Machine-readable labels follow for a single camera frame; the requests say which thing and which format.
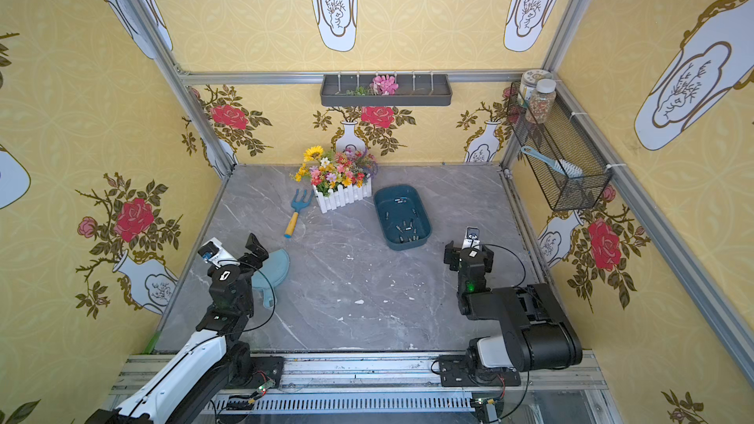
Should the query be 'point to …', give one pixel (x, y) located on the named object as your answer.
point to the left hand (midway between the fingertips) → (228, 245)
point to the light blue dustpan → (275, 269)
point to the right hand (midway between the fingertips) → (475, 243)
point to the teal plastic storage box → (403, 217)
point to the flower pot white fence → (337, 179)
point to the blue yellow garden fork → (297, 204)
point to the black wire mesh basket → (559, 138)
